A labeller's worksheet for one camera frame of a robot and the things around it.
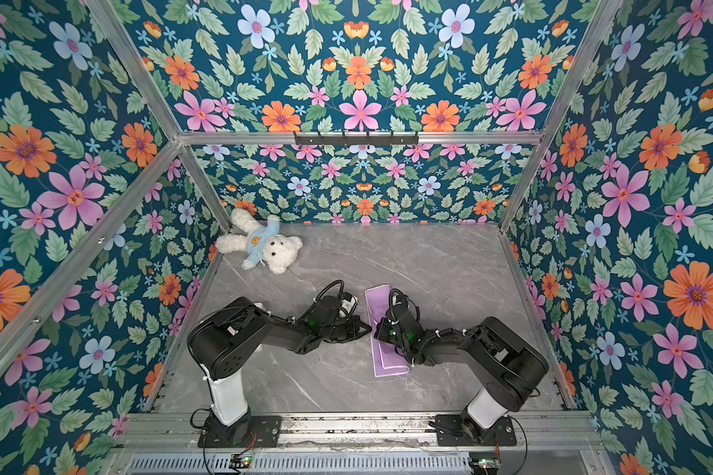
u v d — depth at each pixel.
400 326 0.70
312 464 0.77
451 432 0.72
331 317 0.77
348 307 0.80
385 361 0.80
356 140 0.93
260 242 1.04
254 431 0.73
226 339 0.51
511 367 0.47
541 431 0.75
